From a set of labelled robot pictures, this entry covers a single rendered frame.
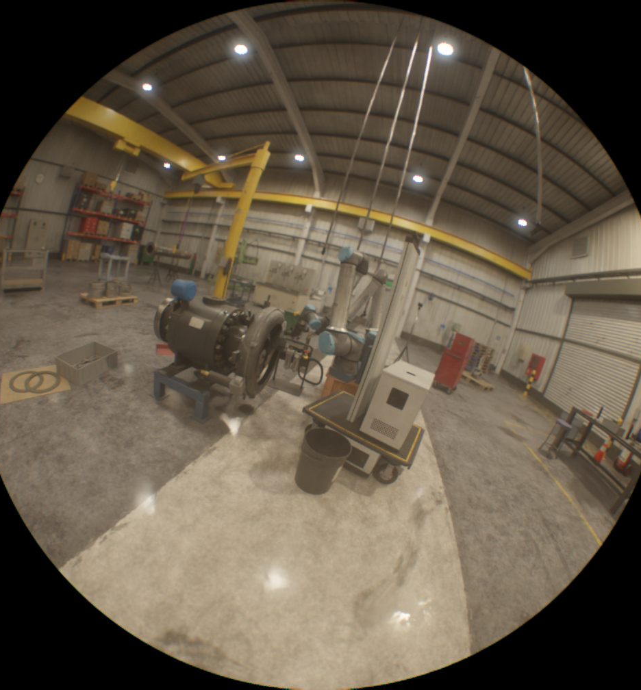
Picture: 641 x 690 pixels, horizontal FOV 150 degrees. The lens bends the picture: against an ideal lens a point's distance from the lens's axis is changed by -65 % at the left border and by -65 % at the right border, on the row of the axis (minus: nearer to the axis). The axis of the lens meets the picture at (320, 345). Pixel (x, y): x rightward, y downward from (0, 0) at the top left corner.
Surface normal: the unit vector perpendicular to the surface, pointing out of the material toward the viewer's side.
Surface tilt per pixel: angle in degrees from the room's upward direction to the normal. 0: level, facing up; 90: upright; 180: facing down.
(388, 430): 90
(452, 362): 90
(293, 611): 0
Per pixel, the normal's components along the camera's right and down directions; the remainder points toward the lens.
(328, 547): 0.28, -0.93
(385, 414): -0.51, 0.06
